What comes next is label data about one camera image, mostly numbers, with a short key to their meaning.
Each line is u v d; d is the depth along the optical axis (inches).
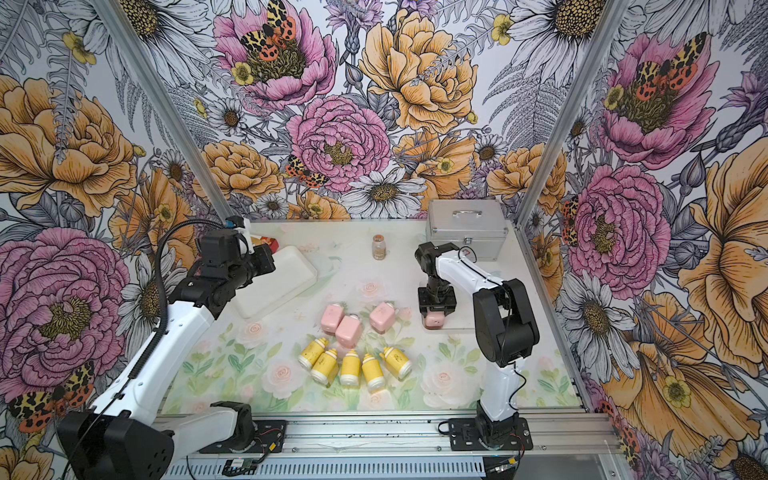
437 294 32.8
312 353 31.4
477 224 40.2
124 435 14.7
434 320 34.6
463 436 29.1
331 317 34.7
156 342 17.8
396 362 31.0
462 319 35.4
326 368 30.5
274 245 44.1
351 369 30.4
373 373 30.6
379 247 42.2
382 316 34.5
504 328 19.8
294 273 41.1
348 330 34.2
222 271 22.6
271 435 29.3
